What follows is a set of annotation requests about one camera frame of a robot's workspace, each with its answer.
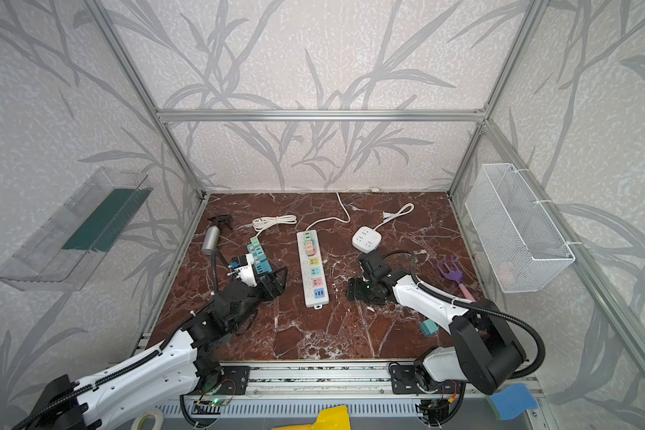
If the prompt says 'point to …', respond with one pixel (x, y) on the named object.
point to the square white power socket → (366, 239)
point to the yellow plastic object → (332, 418)
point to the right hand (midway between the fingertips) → (354, 286)
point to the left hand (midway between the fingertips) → (285, 264)
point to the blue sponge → (513, 399)
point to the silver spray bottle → (211, 237)
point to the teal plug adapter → (428, 328)
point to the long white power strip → (314, 283)
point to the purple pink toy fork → (455, 274)
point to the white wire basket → (520, 241)
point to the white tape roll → (157, 414)
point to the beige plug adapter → (310, 248)
